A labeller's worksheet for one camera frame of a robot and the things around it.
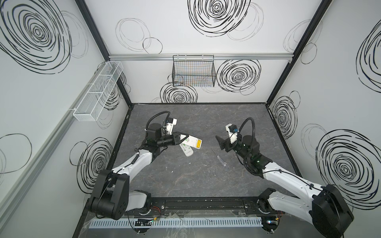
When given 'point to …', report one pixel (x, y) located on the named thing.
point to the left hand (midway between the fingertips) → (188, 136)
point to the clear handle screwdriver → (223, 163)
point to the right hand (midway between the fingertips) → (220, 133)
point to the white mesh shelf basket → (92, 104)
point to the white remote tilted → (187, 149)
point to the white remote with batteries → (193, 141)
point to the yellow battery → (198, 143)
